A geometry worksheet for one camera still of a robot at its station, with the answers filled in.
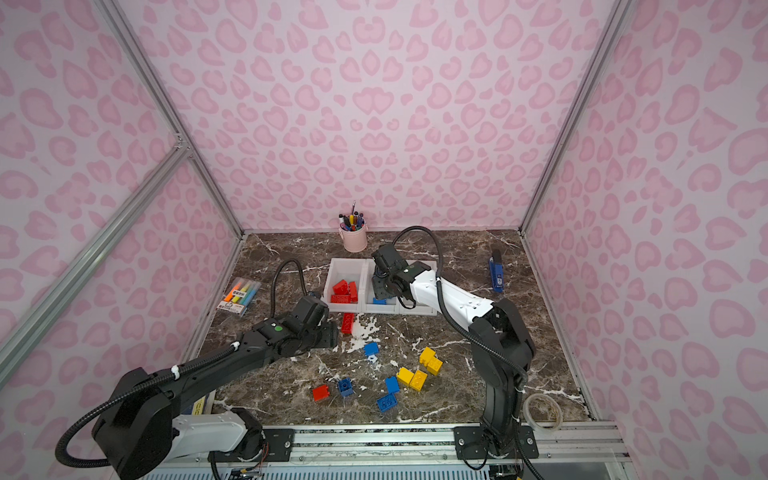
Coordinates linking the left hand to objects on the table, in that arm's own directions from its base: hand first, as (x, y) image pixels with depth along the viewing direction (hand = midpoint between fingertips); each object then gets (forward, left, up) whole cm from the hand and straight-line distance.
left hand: (331, 328), depth 85 cm
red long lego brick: (+4, -3, -6) cm, 8 cm away
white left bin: (+26, -3, -7) cm, 27 cm away
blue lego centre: (-3, -11, -9) cm, 14 cm away
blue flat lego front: (-18, -16, -8) cm, 25 cm away
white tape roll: (-21, -56, -8) cm, 60 cm away
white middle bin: (+10, -17, -6) cm, 21 cm away
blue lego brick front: (-14, -5, -5) cm, 16 cm away
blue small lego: (-13, -17, -8) cm, 23 cm away
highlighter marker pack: (+16, +34, -7) cm, 38 cm away
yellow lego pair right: (-8, -27, -5) cm, 29 cm away
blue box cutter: (+22, -54, -5) cm, 58 cm away
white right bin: (+8, -26, -6) cm, 28 cm away
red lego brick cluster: (+16, -2, -7) cm, 18 cm away
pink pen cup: (+36, -4, +2) cm, 37 cm away
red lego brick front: (-15, +3, -9) cm, 18 cm away
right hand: (+12, -16, +4) cm, 21 cm away
